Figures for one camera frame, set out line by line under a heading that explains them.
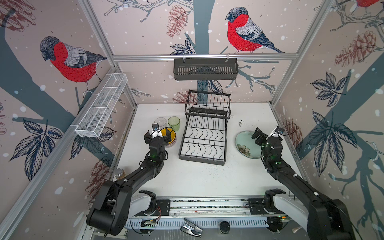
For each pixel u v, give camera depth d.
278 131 0.71
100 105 0.78
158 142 0.64
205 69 1.05
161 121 1.04
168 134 0.79
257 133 0.78
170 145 0.90
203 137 0.98
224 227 0.60
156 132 0.71
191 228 0.67
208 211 0.73
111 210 0.39
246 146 0.93
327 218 0.40
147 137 0.76
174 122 1.04
